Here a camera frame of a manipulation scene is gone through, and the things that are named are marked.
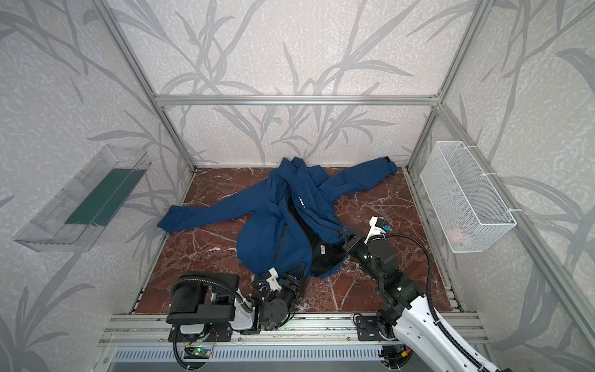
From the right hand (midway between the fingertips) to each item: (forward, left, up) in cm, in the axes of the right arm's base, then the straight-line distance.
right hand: (344, 223), depth 76 cm
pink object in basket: (-5, -35, +1) cm, 35 cm away
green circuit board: (-34, +47, -20) cm, 61 cm away
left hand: (-10, +10, -11) cm, 18 cm away
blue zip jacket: (+9, +18, -12) cm, 24 cm away
